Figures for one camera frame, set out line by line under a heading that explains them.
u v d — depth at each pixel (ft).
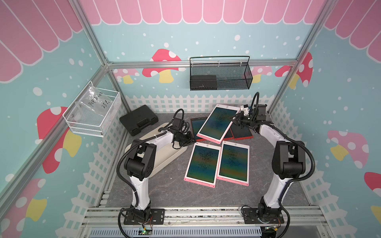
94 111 2.31
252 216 2.43
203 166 3.01
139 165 1.73
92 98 2.34
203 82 2.87
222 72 3.10
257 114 2.49
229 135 3.51
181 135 2.85
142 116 3.66
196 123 3.85
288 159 1.68
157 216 2.46
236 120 2.73
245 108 2.93
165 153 3.01
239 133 3.53
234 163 3.04
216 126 3.08
